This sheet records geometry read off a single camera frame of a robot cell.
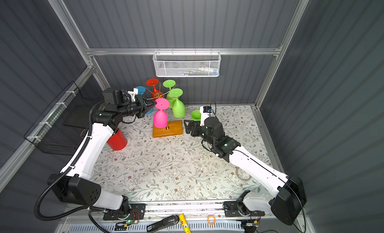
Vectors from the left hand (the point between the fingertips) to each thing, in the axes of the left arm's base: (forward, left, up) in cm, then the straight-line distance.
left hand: (156, 101), depth 71 cm
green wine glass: (+12, -20, -25) cm, 35 cm away
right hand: (-8, -16, -8) cm, 19 cm away
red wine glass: (+12, +3, -5) cm, 13 cm away
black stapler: (-45, -4, -32) cm, 56 cm away
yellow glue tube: (-46, -11, -36) cm, 59 cm away
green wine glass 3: (+7, -9, -12) cm, 17 cm away
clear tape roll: (-24, -45, -37) cm, 63 cm away
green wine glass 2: (+19, -5, -4) cm, 20 cm away
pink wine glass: (-2, 0, -11) cm, 11 cm away
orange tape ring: (-46, -23, -37) cm, 64 cm away
